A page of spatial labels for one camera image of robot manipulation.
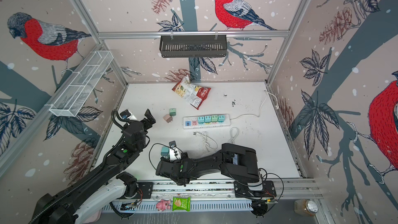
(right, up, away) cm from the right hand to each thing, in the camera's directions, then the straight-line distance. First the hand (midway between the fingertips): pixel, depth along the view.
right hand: (169, 161), depth 82 cm
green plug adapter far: (-3, +24, +21) cm, 32 cm away
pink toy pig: (0, -14, -14) cm, 19 cm away
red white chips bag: (+11, +36, +26) cm, 46 cm away
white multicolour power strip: (+11, +19, +13) cm, 25 cm away
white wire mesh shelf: (-45, +37, -8) cm, 59 cm away
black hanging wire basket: (+11, +70, +23) cm, 75 cm away
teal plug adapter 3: (+29, +22, +11) cm, 38 cm away
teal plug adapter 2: (+21, +21, +11) cm, 32 cm away
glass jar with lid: (+60, -10, -20) cm, 64 cm away
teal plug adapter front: (-3, +5, +2) cm, 6 cm away
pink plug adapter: (-5, +21, +16) cm, 27 cm away
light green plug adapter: (+25, +22, +11) cm, 35 cm away
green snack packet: (+8, -13, -13) cm, 20 cm away
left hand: (-14, +26, -4) cm, 30 cm away
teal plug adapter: (+17, +21, +11) cm, 29 cm away
